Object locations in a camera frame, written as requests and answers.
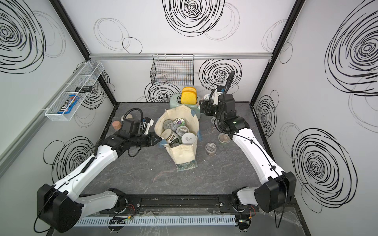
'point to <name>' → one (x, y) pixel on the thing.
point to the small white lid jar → (180, 122)
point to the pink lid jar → (116, 124)
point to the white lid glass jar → (188, 138)
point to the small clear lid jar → (181, 130)
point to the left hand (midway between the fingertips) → (161, 139)
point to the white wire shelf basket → (75, 92)
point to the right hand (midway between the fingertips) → (209, 101)
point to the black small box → (84, 89)
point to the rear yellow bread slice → (189, 88)
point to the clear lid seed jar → (210, 148)
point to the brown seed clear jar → (223, 138)
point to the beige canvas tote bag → (185, 157)
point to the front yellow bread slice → (188, 98)
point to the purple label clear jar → (214, 122)
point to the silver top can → (168, 124)
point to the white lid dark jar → (171, 137)
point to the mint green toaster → (175, 101)
